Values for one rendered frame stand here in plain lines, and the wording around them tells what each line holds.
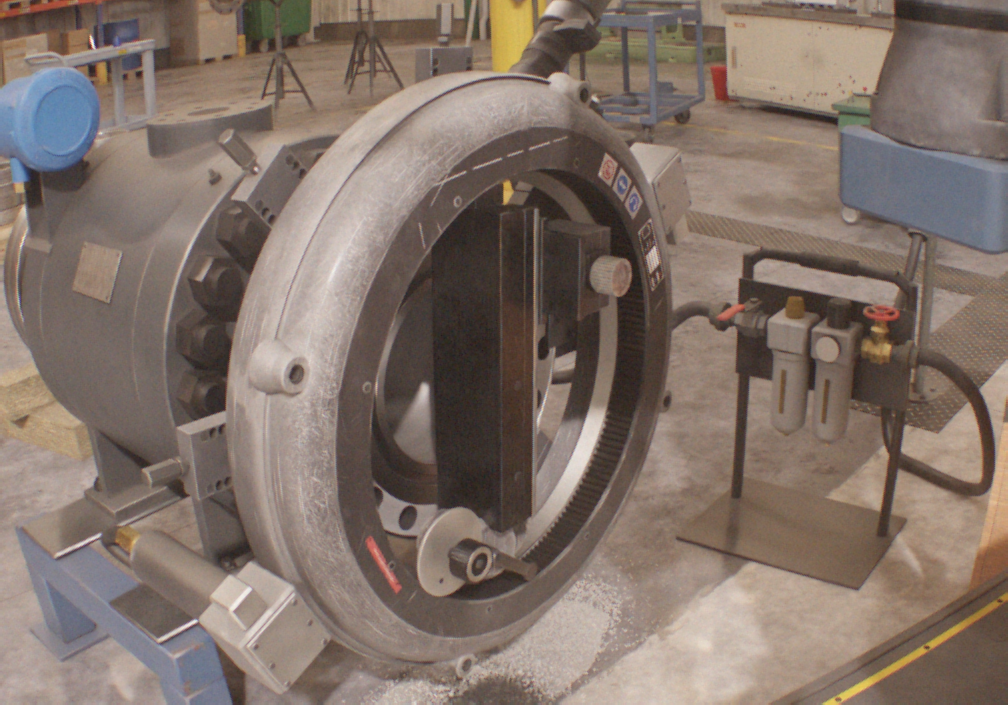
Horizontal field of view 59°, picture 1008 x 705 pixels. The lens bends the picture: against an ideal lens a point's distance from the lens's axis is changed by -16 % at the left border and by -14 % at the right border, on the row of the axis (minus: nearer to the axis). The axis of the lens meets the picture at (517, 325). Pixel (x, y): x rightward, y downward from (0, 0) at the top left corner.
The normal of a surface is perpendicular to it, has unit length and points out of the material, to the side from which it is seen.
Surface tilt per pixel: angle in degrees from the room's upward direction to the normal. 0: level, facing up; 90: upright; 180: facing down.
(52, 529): 0
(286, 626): 90
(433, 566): 90
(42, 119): 90
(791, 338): 90
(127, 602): 0
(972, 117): 70
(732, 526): 0
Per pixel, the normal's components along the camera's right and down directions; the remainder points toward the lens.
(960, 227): -0.89, 0.18
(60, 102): 0.79, 0.18
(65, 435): -0.40, 0.32
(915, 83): -0.87, -0.16
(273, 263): -0.50, -0.33
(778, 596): -0.04, -0.94
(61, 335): -0.62, 0.22
